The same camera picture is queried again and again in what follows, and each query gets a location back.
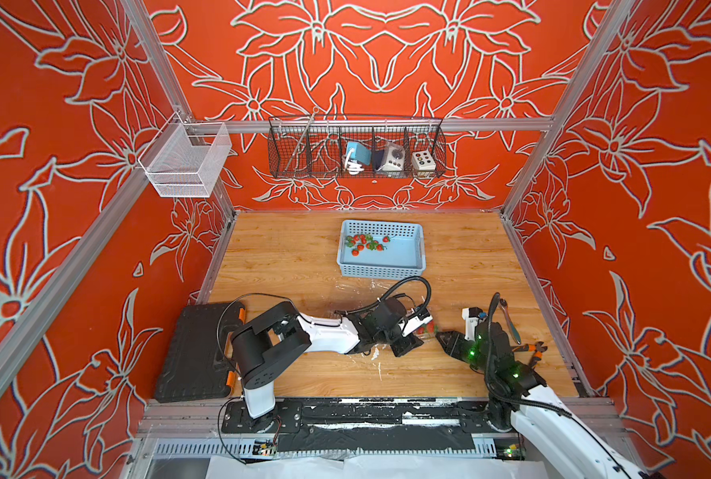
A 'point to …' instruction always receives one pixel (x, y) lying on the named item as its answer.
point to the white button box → (423, 160)
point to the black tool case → (195, 362)
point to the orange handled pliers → (538, 348)
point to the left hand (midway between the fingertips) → (420, 335)
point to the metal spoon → (513, 329)
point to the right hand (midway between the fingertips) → (434, 337)
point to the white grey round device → (394, 158)
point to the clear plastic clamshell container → (427, 331)
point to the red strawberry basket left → (355, 252)
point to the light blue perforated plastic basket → (380, 249)
